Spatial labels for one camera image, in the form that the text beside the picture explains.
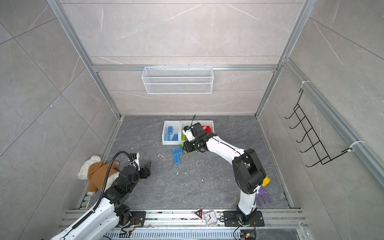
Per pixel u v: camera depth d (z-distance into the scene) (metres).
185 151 0.86
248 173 0.48
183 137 1.00
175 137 1.04
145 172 0.73
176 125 1.10
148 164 0.77
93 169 0.82
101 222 0.56
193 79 1.01
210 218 0.73
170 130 1.08
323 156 0.58
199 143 0.66
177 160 0.94
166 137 1.03
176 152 0.97
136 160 0.72
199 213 0.75
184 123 1.09
